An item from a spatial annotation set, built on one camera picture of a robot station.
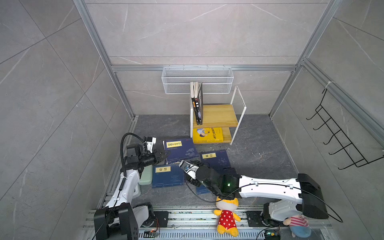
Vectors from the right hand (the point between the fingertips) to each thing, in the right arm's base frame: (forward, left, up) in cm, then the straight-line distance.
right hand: (189, 164), depth 72 cm
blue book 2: (+12, -18, -20) cm, 29 cm away
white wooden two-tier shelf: (+27, -17, +2) cm, 32 cm away
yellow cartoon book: (+28, -13, -14) cm, 34 cm away
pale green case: (+1, +26, -17) cm, 31 cm away
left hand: (+9, +11, -2) cm, 14 cm away
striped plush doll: (-25, -50, -14) cm, 58 cm away
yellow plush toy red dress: (-23, -17, -14) cm, 32 cm away
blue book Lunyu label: (+2, +14, -19) cm, 24 cm away
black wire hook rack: (+5, -68, +11) cm, 69 cm away
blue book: (+12, +5, -6) cm, 14 cm away
